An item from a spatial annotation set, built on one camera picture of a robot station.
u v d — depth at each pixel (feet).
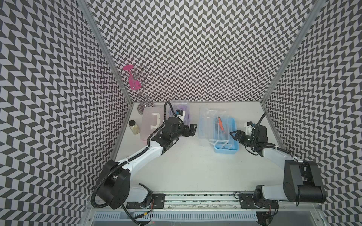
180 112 2.32
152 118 3.10
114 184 1.34
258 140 2.28
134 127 3.05
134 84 3.54
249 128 2.70
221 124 3.43
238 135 2.63
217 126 3.45
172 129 2.06
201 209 2.34
